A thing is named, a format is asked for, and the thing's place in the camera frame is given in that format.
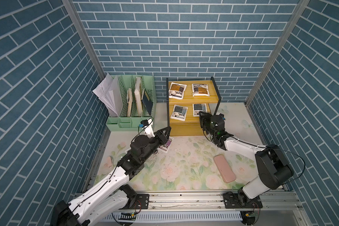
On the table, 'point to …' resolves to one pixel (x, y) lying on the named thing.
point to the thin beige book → (129, 98)
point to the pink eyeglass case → (224, 168)
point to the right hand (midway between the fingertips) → (198, 113)
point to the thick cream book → (138, 97)
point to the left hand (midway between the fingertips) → (174, 129)
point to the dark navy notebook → (147, 102)
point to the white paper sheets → (108, 91)
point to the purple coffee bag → (165, 148)
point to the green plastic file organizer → (123, 124)
